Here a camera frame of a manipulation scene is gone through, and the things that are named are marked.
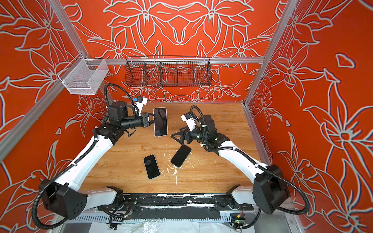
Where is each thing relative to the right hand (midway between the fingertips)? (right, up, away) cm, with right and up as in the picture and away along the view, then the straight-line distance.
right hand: (174, 133), depth 73 cm
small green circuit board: (+31, -42, -4) cm, 52 cm away
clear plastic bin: (-61, +35, +19) cm, 73 cm away
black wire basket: (-6, +40, +25) cm, 48 cm away
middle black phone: (+3, -16, +17) cm, 24 cm away
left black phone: (-15, -22, +12) cm, 29 cm away
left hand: (-8, +9, -3) cm, 12 cm away
